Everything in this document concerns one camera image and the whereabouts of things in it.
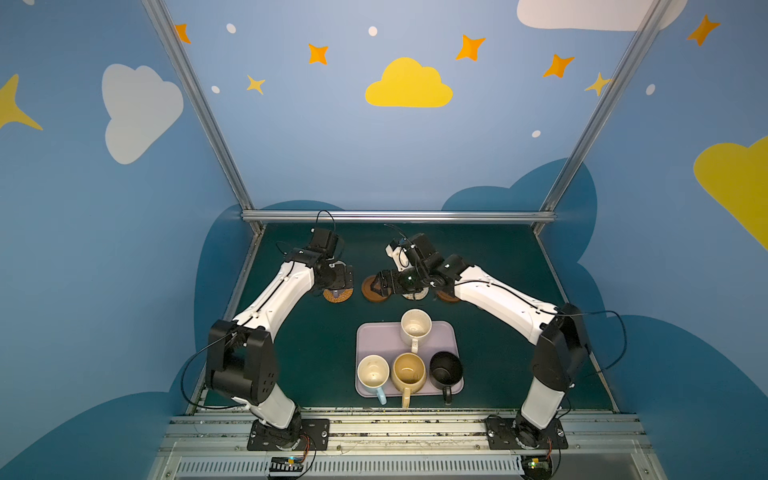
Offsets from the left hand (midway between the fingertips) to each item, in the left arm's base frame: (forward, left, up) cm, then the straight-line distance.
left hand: (334, 279), depth 89 cm
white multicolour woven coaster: (+2, -27, -12) cm, 29 cm away
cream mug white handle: (-9, -25, -13) cm, 30 cm away
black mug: (-22, -33, -13) cm, 42 cm away
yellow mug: (-23, -23, -13) cm, 35 cm away
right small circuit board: (-44, -54, -17) cm, 72 cm away
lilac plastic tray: (-27, -37, -13) cm, 47 cm away
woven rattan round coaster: (+2, -1, -14) cm, 14 cm away
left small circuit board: (-45, +8, -17) cm, 49 cm away
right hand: (-5, -15, +5) cm, 17 cm away
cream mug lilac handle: (0, 0, -7) cm, 7 cm away
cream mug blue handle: (-23, -13, -13) cm, 29 cm away
